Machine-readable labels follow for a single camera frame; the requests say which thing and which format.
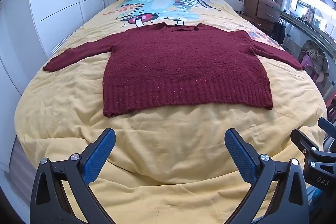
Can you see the maroon knit sweater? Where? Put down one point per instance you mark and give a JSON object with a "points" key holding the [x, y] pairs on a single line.
{"points": [[183, 69]]}

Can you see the white wardrobe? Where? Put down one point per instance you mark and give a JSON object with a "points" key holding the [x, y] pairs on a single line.
{"points": [[57, 3]]}

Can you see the yellow printed bedspread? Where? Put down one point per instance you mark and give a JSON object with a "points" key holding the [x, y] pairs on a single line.
{"points": [[170, 140]]}

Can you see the pile of clothes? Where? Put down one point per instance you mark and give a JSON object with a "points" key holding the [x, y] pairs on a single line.
{"points": [[315, 56]]}

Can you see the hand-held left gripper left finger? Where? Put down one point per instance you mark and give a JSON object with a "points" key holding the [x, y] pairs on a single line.
{"points": [[101, 153]]}

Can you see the round white lamp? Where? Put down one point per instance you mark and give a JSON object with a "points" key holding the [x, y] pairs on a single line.
{"points": [[329, 1]]}

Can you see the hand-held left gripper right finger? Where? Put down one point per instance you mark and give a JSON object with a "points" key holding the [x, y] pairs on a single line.
{"points": [[240, 158]]}

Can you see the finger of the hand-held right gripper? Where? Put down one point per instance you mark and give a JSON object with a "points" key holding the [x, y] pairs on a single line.
{"points": [[326, 125], [304, 141]]}

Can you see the wooden dresser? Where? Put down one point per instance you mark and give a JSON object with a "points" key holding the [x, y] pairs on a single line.
{"points": [[267, 7]]}

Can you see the grey desk edge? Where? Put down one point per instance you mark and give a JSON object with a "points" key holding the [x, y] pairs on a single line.
{"points": [[309, 29]]}

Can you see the black bag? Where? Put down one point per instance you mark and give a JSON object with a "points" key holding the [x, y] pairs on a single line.
{"points": [[279, 29]]}

